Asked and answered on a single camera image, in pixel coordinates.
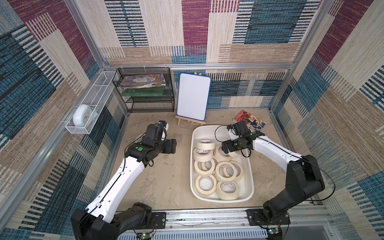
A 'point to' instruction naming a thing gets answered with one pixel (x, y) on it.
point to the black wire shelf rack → (164, 104)
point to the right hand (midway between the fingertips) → (228, 144)
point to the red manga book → (253, 123)
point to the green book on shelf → (151, 91)
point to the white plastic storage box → (216, 176)
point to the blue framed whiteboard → (193, 95)
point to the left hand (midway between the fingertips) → (168, 141)
